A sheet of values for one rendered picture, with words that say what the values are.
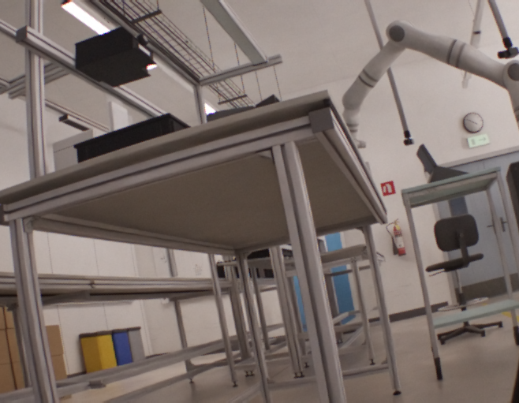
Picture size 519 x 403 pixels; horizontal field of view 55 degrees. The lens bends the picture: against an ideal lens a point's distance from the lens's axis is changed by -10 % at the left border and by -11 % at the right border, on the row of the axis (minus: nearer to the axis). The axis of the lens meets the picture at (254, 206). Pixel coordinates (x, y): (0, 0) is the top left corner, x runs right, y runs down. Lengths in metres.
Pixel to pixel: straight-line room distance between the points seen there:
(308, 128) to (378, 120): 7.35
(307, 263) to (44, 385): 0.71
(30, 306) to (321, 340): 0.71
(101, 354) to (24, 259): 5.89
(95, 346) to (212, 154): 6.22
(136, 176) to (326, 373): 0.58
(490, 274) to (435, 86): 2.97
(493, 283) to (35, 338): 7.43
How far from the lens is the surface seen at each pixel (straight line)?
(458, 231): 4.45
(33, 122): 1.67
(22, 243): 1.39
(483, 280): 8.25
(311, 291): 1.08
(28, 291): 1.38
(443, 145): 8.35
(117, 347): 7.60
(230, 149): 1.14
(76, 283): 2.83
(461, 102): 8.56
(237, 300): 4.99
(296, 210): 1.09
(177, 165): 1.18
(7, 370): 4.87
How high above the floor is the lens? 0.61
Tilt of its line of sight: 10 degrees up
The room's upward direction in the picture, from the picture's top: 11 degrees counter-clockwise
